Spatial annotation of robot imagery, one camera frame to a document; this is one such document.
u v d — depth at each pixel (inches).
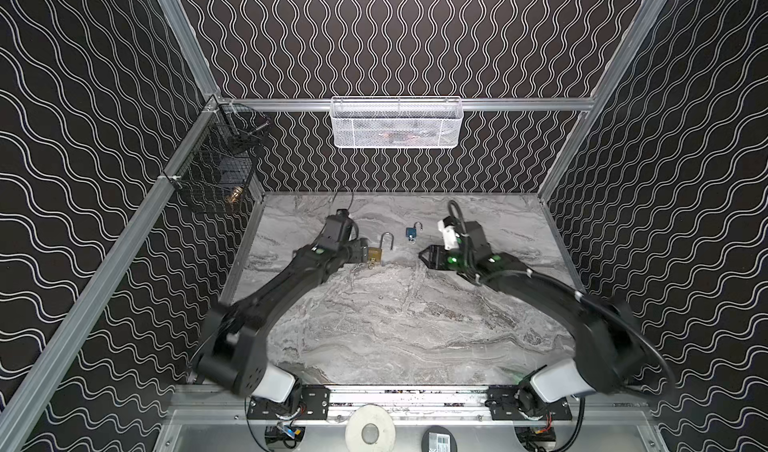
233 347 17.2
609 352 16.7
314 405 29.0
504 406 28.7
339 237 26.5
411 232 43.2
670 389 28.1
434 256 30.2
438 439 27.0
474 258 26.2
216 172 37.5
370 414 28.7
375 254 40.6
